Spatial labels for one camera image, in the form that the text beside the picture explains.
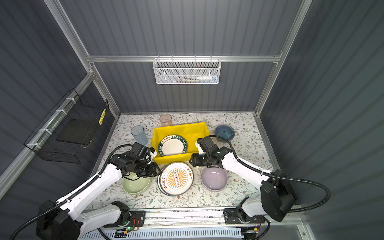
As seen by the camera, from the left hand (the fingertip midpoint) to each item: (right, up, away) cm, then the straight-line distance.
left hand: (159, 172), depth 78 cm
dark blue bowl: (+40, +21, +27) cm, 53 cm away
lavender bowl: (+30, -5, +6) cm, 31 cm away
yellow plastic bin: (+16, +20, +26) cm, 37 cm away
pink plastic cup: (-1, +29, +23) cm, 37 cm away
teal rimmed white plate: (+4, +12, +21) cm, 24 cm away
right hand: (+18, +5, +4) cm, 19 cm away
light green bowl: (-15, -9, +4) cm, 18 cm away
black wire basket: (-43, +24, -6) cm, 50 cm away
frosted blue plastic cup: (-16, +20, +13) cm, 28 cm away
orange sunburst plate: (+8, -5, +6) cm, 12 cm away
